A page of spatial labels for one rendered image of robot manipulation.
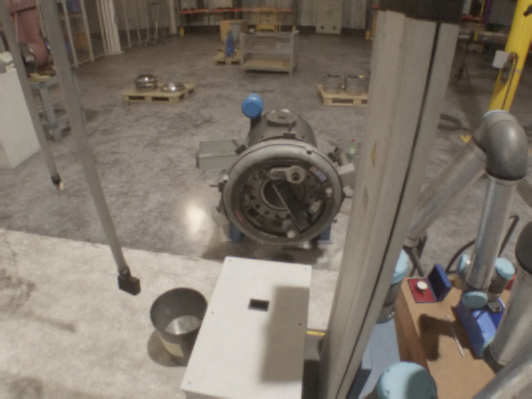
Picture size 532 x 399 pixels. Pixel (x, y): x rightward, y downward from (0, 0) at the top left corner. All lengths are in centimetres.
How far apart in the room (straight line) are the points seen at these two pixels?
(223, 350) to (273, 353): 15
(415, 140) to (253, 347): 78
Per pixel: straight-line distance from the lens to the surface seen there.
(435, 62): 50
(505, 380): 70
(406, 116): 51
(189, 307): 199
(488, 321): 188
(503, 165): 103
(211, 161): 366
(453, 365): 164
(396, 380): 94
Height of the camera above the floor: 176
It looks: 34 degrees down
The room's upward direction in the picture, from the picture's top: straight up
